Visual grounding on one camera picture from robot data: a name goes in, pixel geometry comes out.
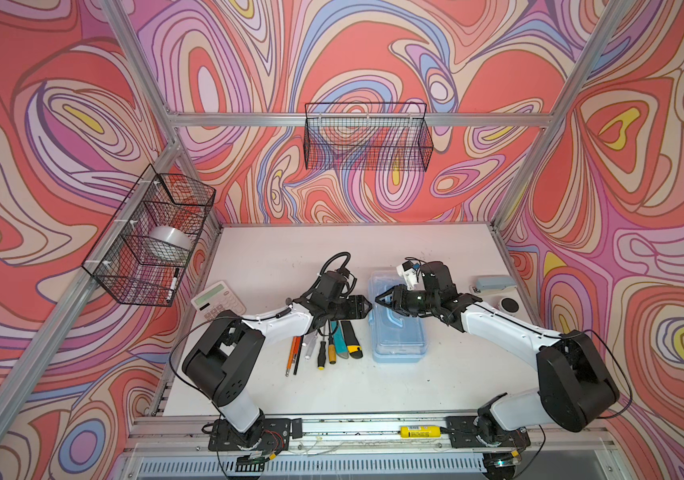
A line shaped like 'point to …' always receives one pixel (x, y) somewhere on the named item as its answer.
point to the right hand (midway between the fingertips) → (380, 307)
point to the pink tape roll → (509, 306)
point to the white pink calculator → (217, 299)
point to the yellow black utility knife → (353, 346)
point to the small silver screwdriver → (307, 344)
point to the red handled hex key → (297, 346)
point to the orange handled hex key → (291, 355)
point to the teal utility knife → (339, 340)
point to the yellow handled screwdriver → (332, 351)
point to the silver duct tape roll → (170, 243)
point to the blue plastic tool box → (396, 337)
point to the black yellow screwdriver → (321, 363)
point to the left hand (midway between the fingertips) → (369, 306)
